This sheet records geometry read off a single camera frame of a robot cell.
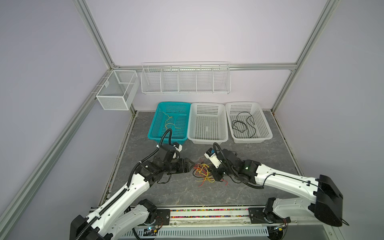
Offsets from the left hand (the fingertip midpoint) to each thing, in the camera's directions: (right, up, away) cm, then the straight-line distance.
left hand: (189, 167), depth 74 cm
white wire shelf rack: (-2, +53, +24) cm, 58 cm away
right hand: (+10, -2, +3) cm, 11 cm away
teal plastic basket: (-13, +28, +35) cm, 47 cm away
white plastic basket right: (+43, +23, +38) cm, 61 cm away
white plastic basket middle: (+12, +23, +37) cm, 45 cm away
